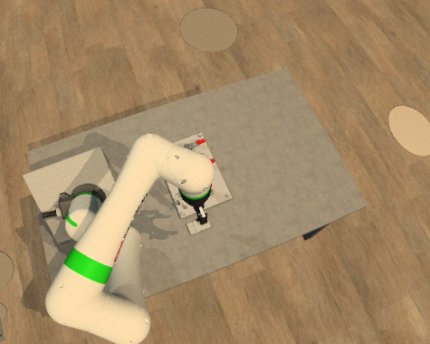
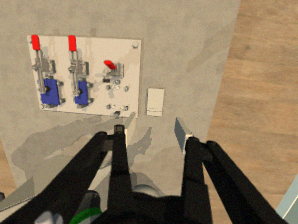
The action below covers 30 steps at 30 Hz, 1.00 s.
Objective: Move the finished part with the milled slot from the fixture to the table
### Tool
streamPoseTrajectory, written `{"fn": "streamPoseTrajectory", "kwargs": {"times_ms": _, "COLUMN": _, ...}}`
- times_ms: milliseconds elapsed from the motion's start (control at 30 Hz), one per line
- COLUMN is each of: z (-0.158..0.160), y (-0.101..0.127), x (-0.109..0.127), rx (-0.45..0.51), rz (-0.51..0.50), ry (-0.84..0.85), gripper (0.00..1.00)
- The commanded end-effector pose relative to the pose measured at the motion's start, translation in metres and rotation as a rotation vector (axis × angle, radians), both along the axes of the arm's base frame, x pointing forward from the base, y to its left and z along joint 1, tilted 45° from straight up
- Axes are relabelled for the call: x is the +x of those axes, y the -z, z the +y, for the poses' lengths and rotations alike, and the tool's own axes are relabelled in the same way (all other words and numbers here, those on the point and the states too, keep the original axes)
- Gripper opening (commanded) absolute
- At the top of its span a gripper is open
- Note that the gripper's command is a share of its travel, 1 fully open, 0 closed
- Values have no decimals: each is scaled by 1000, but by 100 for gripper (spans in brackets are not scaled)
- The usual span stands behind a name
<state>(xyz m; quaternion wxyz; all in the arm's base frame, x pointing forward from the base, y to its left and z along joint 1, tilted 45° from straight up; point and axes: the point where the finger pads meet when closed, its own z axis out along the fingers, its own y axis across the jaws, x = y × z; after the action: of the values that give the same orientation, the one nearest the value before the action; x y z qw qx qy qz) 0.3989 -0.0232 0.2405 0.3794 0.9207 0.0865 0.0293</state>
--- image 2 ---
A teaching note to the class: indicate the toggle clamp with red handle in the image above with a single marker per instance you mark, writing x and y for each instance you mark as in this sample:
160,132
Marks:
82,66

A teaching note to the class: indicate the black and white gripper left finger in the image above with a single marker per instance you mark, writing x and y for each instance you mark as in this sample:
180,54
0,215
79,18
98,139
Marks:
59,201

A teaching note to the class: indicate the grey toggle clamp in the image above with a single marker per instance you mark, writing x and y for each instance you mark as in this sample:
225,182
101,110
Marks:
44,64

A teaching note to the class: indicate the blue rectangular block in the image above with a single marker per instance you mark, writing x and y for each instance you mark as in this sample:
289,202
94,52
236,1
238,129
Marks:
52,96
83,98

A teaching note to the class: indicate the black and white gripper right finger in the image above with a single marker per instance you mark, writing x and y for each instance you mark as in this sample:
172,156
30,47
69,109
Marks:
242,201

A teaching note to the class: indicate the red-handled toggle clamp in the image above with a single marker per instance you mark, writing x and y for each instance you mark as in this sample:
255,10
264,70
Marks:
119,70

